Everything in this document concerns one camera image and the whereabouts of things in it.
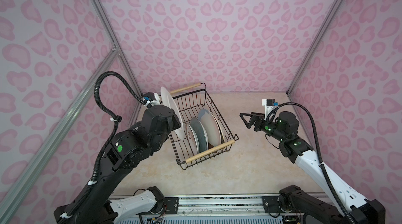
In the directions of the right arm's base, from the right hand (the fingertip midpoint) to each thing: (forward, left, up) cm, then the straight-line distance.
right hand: (246, 114), depth 72 cm
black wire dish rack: (+27, +31, -21) cm, 46 cm away
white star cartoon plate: (-3, +11, -9) cm, 15 cm away
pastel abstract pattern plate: (0, +16, -10) cm, 19 cm away
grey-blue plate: (-4, +21, -12) cm, 25 cm away
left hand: (-7, +29, +12) cm, 33 cm away
